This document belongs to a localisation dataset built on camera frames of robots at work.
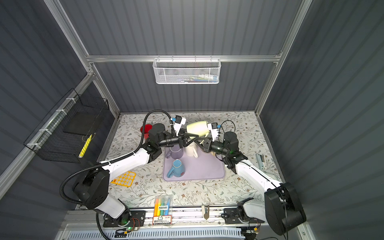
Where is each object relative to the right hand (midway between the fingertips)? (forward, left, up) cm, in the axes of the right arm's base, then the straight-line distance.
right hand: (196, 142), depth 75 cm
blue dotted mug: (-8, +11, -15) cm, 20 cm away
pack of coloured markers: (-27, +18, -22) cm, 39 cm away
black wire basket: (+1, +65, +7) cm, 66 cm away
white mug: (+5, +4, -16) cm, 18 cm away
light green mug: (+3, -2, +7) cm, 8 cm away
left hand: (+2, -1, +4) cm, 5 cm away
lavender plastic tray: (-3, -6, -24) cm, 25 cm away
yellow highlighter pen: (-5, +52, +6) cm, 53 cm away
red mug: (+22, +35, -15) cm, 44 cm away
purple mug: (+3, +13, -15) cm, 20 cm away
